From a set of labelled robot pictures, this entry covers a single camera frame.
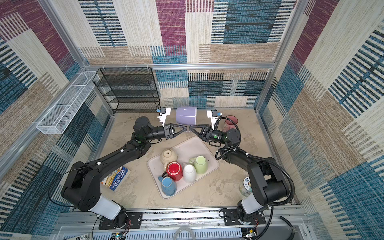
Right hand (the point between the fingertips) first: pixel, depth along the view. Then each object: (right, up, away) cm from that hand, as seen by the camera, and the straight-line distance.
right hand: (189, 130), depth 71 cm
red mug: (-8, -22, +11) cm, 26 cm away
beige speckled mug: (-13, -15, +16) cm, 26 cm away
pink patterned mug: (+25, +3, +27) cm, 37 cm away
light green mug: (+6, -19, +10) cm, 22 cm away
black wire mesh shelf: (-45, +28, +40) cm, 67 cm away
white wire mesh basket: (-62, +4, 0) cm, 62 cm away
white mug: (0, -23, +8) cm, 24 cm away
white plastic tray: (0, -13, +29) cm, 32 cm away
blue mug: (-10, -27, +4) cm, 30 cm away
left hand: (-1, +1, -1) cm, 2 cm away
